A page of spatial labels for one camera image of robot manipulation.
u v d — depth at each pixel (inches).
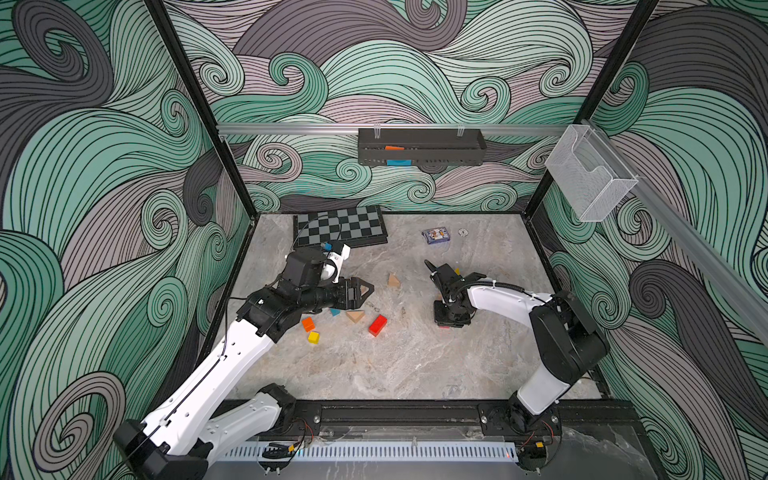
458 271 40.1
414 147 37.4
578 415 29.4
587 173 30.7
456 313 30.3
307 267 20.4
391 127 37.0
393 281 38.5
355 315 35.4
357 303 23.7
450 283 28.6
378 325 35.1
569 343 17.9
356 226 43.9
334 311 36.4
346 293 23.1
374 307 37.4
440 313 32.1
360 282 24.4
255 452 27.4
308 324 34.5
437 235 43.6
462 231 44.9
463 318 30.4
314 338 33.7
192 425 14.9
